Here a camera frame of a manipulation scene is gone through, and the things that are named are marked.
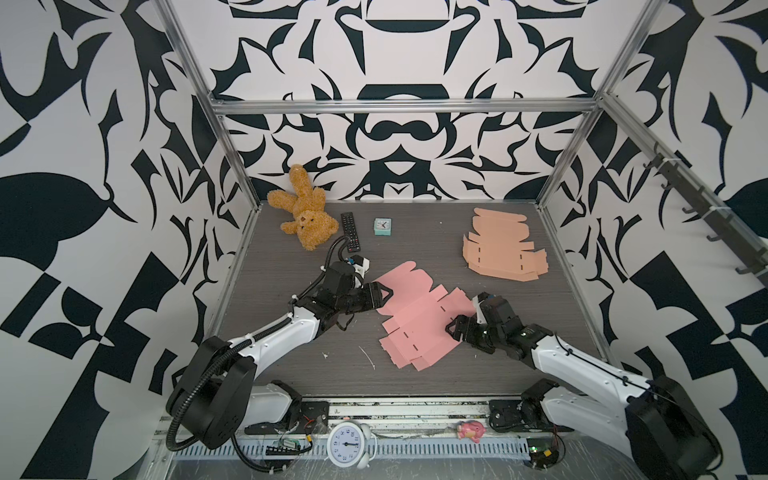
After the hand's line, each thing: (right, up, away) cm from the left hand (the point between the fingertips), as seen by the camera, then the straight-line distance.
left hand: (389, 289), depth 83 cm
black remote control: (-14, +16, +28) cm, 35 cm away
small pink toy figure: (+19, -30, -13) cm, 38 cm away
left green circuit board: (-24, -33, -14) cm, 43 cm away
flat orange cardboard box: (+39, +9, +23) cm, 46 cm away
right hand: (+18, -12, +2) cm, 22 cm away
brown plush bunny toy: (-26, +19, +19) cm, 38 cm away
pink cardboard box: (+9, -10, +9) cm, 16 cm away
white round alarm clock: (-9, -33, -14) cm, 37 cm away
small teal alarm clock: (-2, +18, +28) cm, 34 cm away
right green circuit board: (+36, -36, -11) cm, 52 cm away
